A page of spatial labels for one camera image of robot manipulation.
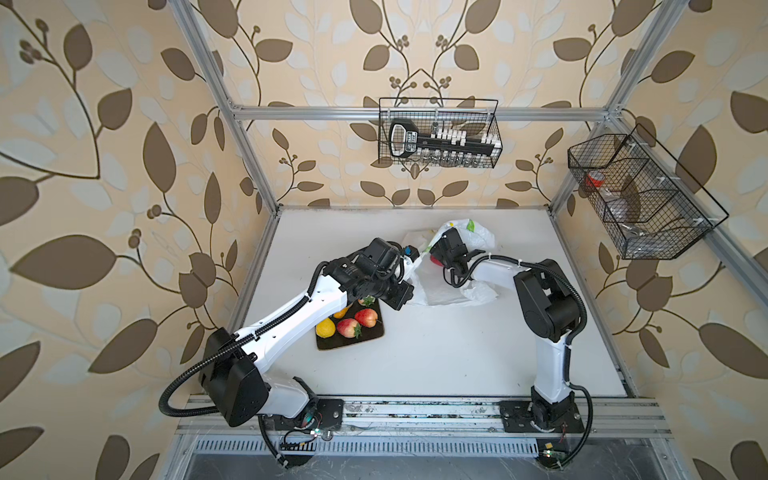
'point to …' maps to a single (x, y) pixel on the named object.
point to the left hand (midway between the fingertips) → (415, 293)
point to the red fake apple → (366, 317)
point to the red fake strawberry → (367, 301)
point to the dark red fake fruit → (433, 260)
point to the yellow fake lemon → (325, 328)
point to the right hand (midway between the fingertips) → (442, 252)
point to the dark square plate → (367, 333)
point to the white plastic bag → (430, 287)
